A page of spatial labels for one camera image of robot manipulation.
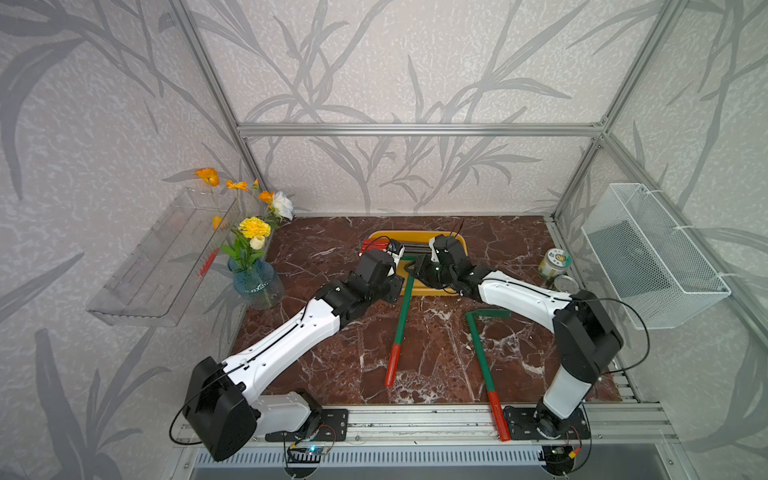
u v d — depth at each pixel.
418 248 1.03
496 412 0.74
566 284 0.94
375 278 0.59
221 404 0.38
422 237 0.85
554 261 0.96
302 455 0.72
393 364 0.81
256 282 0.87
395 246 0.68
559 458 0.72
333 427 0.72
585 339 0.46
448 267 0.68
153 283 0.65
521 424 0.73
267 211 0.89
